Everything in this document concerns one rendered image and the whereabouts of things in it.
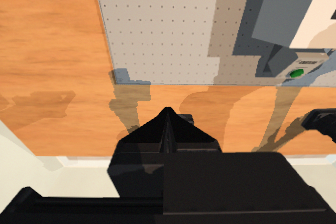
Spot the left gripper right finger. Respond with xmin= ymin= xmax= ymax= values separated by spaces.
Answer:
xmin=168 ymin=107 xmax=222 ymax=153

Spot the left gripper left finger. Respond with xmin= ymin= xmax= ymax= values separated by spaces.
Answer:
xmin=113 ymin=107 xmax=168 ymax=154

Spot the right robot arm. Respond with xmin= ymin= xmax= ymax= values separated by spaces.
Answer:
xmin=303 ymin=110 xmax=336 ymax=143

